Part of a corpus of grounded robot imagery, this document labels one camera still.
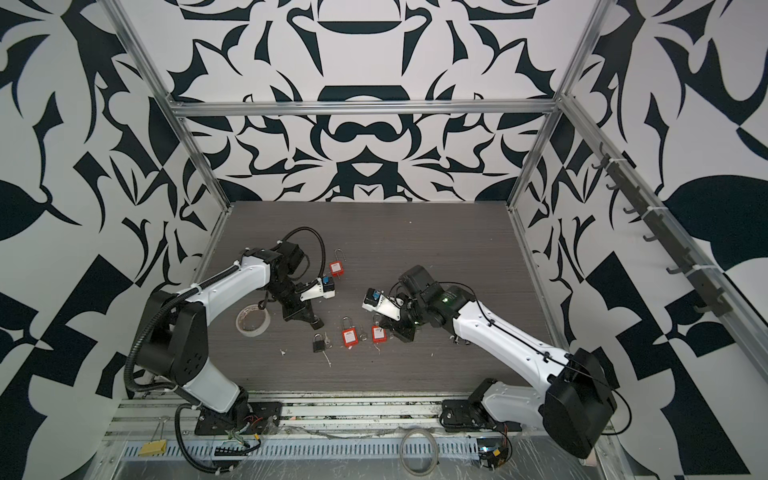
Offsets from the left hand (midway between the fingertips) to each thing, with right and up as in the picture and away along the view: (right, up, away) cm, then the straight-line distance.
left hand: (309, 311), depth 85 cm
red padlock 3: (+5, +11, +14) cm, 18 cm away
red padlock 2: (+20, -7, +2) cm, 21 cm away
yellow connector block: (-32, -28, -15) cm, 45 cm away
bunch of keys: (+42, -9, 0) cm, 43 cm away
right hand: (+21, 0, -8) cm, 23 cm away
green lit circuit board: (+46, -29, -14) cm, 57 cm away
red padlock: (+11, -7, +2) cm, 13 cm away
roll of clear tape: (-18, -7, +2) cm, 19 cm away
